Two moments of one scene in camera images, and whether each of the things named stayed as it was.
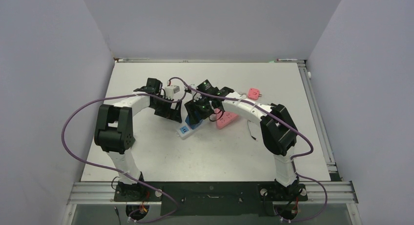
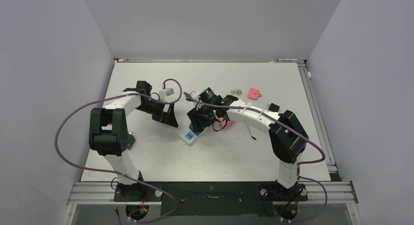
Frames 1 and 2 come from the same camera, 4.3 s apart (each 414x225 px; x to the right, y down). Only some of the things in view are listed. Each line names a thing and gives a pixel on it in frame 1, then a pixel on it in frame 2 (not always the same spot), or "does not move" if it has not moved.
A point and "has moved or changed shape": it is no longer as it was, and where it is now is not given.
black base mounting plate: x=210 y=200 does not move
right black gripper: x=192 y=107 to x=196 y=114
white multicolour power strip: x=184 y=131 has moved or changed shape
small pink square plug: x=254 y=93 does not move
